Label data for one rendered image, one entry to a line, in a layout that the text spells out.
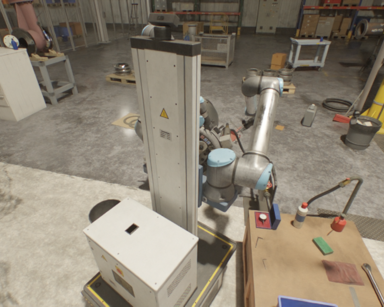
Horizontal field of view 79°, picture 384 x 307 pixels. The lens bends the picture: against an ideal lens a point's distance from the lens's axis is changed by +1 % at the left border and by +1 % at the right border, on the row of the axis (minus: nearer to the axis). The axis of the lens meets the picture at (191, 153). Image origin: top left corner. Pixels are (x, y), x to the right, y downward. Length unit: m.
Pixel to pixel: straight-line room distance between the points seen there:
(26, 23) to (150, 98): 5.12
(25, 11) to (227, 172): 5.45
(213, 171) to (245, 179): 0.17
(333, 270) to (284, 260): 0.29
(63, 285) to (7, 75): 3.95
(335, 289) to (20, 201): 3.09
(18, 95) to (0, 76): 0.44
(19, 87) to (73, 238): 3.56
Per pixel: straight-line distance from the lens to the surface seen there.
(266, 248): 1.84
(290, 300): 1.57
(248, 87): 1.61
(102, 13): 14.20
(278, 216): 1.89
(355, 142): 4.30
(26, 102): 5.62
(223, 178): 1.27
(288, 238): 1.94
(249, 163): 1.25
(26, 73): 5.64
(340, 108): 5.65
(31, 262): 2.66
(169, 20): 1.04
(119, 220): 1.49
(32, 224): 2.98
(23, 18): 6.15
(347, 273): 1.92
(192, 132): 1.08
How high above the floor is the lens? 1.92
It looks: 33 degrees down
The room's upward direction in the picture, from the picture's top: straight up
